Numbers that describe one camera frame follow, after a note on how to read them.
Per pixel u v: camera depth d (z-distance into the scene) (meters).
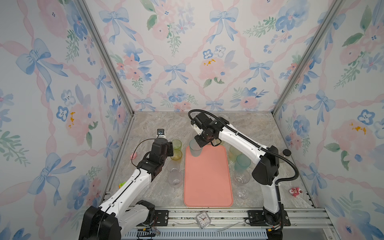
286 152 0.88
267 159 0.50
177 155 0.95
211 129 0.60
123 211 0.44
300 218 0.76
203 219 0.72
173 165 0.90
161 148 0.61
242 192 0.82
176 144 0.97
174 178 0.86
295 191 0.79
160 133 0.70
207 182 0.85
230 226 0.72
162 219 0.74
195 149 0.80
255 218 0.74
